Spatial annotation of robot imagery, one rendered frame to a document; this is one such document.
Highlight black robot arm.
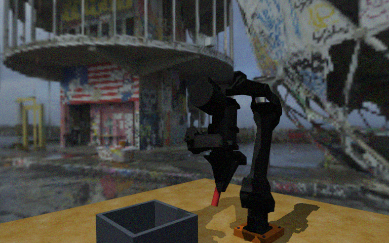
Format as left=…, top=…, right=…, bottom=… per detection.
left=184, top=71, right=282, bottom=235

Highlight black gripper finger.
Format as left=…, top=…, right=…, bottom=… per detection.
left=221, top=160, right=241, bottom=192
left=204, top=155, right=234, bottom=191

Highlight red peg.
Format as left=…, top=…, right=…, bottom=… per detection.
left=211, top=187, right=221, bottom=207

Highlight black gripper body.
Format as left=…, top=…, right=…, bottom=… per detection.
left=193, top=118, right=247, bottom=165

